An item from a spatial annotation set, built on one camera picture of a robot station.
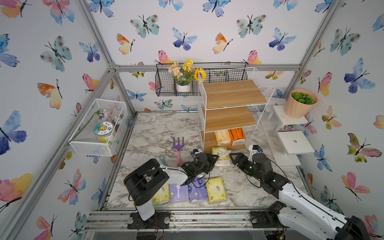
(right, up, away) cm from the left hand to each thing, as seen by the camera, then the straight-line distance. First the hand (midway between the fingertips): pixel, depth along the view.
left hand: (222, 157), depth 85 cm
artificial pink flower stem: (-61, +23, -9) cm, 66 cm away
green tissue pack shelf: (-4, -16, -6) cm, 17 cm away
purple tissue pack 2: (-13, -16, -4) cm, 22 cm away
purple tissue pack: (-23, -16, -8) cm, 30 cm away
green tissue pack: (-32, -18, -7) cm, 37 cm away
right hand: (+5, +2, -5) cm, 8 cm away
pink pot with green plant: (+39, +29, -7) cm, 49 cm away
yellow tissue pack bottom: (+3, +10, +14) cm, 18 cm away
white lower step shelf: (+41, +8, 0) cm, 42 cm away
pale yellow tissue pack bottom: (+1, +2, +3) cm, 4 cm away
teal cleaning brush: (-36, -3, +11) cm, 38 cm away
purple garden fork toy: (-27, +4, +17) cm, 32 cm away
